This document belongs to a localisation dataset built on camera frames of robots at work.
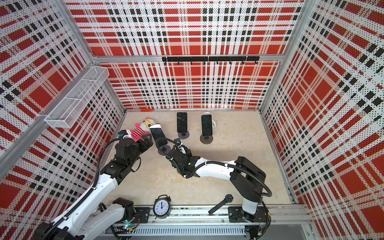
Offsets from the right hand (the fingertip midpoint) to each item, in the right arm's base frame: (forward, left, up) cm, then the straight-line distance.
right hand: (179, 155), depth 84 cm
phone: (+20, -17, 0) cm, 26 cm away
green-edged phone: (+14, +15, +3) cm, 21 cm away
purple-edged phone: (+23, 0, +1) cm, 24 cm away
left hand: (+4, +17, +9) cm, 20 cm away
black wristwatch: (-21, -27, -10) cm, 36 cm away
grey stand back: (+21, 0, -10) cm, 23 cm away
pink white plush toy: (+22, +28, -4) cm, 36 cm away
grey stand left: (+11, +12, -12) cm, 20 cm away
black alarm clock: (-25, +7, -8) cm, 27 cm away
